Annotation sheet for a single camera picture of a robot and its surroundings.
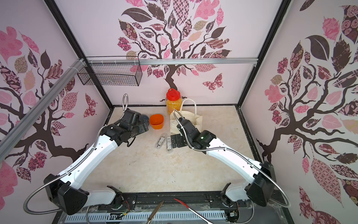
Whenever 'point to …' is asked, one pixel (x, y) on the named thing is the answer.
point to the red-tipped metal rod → (193, 211)
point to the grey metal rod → (154, 212)
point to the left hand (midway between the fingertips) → (140, 129)
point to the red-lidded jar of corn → (174, 100)
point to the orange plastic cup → (156, 121)
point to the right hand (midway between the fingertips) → (177, 137)
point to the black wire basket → (116, 71)
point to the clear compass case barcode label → (168, 143)
